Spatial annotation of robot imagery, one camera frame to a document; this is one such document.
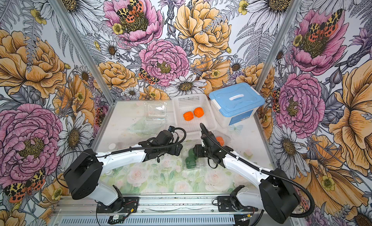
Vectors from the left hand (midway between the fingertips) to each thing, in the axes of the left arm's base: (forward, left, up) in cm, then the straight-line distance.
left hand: (173, 148), depth 88 cm
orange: (+26, -9, -1) cm, 27 cm away
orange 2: (+29, -16, -1) cm, 33 cm away
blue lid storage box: (+25, -37, +10) cm, 46 cm away
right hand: (-4, -14, +1) cm, 14 cm away
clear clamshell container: (+31, +16, -7) cm, 35 cm away
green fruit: (-2, -11, -6) cm, 12 cm away
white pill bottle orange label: (+1, +37, +1) cm, 37 cm away
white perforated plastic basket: (+31, -11, -1) cm, 33 cm away
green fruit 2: (-8, -10, 0) cm, 13 cm away
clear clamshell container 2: (+7, -33, -1) cm, 33 cm away
